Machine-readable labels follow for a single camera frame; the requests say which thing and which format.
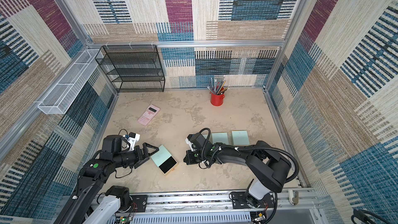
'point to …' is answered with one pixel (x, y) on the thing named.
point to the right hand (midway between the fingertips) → (186, 162)
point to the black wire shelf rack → (132, 67)
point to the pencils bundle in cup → (217, 88)
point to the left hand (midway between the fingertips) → (154, 153)
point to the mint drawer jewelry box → (240, 138)
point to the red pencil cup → (216, 100)
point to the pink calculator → (148, 114)
